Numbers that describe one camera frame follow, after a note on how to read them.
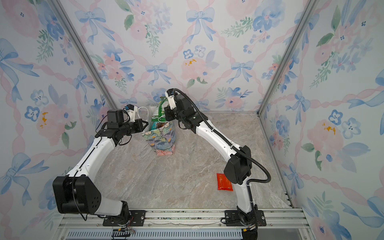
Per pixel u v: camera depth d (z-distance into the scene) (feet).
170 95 2.22
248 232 2.35
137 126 2.39
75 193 1.35
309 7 2.27
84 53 2.79
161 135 2.67
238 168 1.83
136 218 2.42
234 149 1.64
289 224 2.46
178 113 2.19
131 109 2.42
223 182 2.75
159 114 2.62
